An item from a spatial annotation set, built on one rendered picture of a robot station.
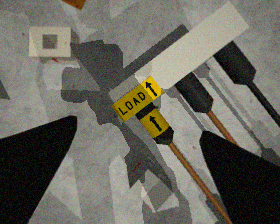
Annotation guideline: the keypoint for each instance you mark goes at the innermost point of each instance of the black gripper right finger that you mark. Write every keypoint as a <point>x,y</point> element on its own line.
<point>248,184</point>

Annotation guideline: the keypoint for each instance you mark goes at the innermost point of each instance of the orange rectangular block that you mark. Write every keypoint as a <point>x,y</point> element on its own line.
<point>76,3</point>

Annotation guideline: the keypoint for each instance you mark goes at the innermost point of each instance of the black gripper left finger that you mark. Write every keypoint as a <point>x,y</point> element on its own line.
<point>29,160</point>

